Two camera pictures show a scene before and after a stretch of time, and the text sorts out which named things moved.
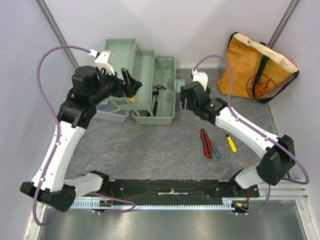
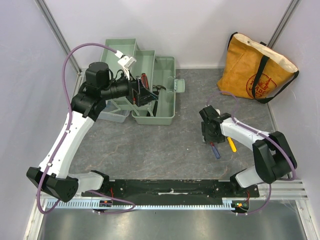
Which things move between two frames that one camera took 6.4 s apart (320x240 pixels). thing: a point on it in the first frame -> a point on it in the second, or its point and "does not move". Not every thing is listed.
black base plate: x=173 y=188 does not move
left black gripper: x=124 y=89 -> x=134 y=96
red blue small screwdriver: x=213 y=146 does not move
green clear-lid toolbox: x=154 y=102 does not move
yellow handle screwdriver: x=231 y=142 does not move
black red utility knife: x=207 y=150 -> x=144 y=79
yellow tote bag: x=258 y=72 does not move
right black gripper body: x=189 y=93 -> x=212 y=137
